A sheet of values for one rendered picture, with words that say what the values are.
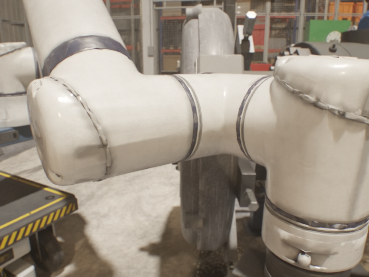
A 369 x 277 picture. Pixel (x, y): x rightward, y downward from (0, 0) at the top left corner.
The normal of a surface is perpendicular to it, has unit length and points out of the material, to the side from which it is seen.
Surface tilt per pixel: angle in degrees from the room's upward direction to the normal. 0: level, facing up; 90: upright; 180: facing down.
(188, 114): 77
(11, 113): 68
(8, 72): 90
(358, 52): 29
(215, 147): 127
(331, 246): 90
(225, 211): 102
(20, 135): 90
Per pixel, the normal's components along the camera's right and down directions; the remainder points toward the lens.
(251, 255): 0.00, -0.97
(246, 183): -0.02, 0.33
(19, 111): 0.71, -0.21
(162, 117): 0.56, -0.01
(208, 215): -0.04, 0.52
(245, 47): -0.01, -0.44
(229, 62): -0.02, -0.14
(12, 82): 0.66, 0.20
